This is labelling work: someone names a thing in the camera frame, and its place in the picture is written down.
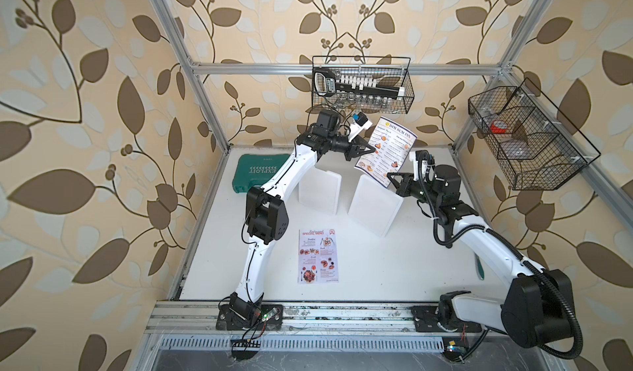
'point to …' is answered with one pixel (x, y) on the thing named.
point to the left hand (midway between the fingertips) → (367, 143)
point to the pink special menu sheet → (317, 258)
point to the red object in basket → (497, 129)
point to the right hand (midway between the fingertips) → (388, 175)
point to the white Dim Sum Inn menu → (393, 146)
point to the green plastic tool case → (255, 170)
